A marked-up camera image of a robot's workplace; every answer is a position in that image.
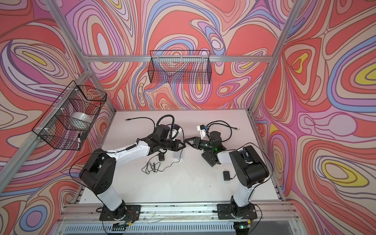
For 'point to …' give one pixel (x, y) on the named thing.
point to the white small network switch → (178, 154)
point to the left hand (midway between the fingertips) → (186, 145)
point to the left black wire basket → (68, 121)
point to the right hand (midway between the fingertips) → (186, 143)
